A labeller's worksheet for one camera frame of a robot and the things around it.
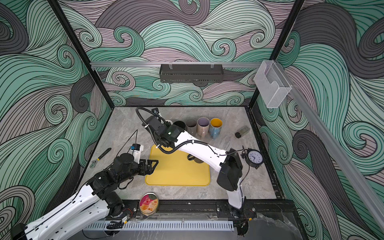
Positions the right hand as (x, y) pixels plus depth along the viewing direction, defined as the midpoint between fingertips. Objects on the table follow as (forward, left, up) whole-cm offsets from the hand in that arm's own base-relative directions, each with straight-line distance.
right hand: (160, 126), depth 77 cm
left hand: (-15, +4, -10) cm, 18 cm away
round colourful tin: (-33, +5, -20) cm, 38 cm away
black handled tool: (-10, +44, -24) cm, 51 cm away
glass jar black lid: (+12, -51, -22) cm, 57 cm away
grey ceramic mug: (+17, -16, -21) cm, 31 cm away
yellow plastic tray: (-14, -7, -22) cm, 27 cm away
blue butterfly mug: (+11, -32, -15) cm, 37 cm away
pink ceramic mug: (+11, -24, -15) cm, 30 cm away
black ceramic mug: (-8, -17, -21) cm, 28 cm away
